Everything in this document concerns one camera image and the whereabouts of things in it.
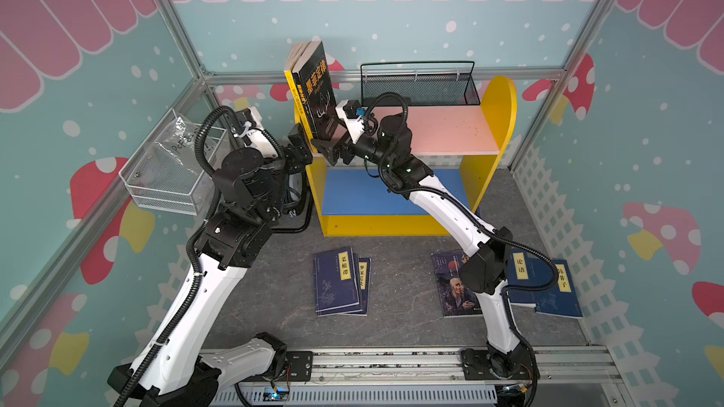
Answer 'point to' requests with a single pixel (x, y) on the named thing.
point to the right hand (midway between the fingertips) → (324, 128)
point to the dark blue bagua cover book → (363, 277)
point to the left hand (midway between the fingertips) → (286, 135)
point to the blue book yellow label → (526, 268)
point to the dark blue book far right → (560, 300)
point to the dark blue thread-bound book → (335, 280)
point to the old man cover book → (455, 298)
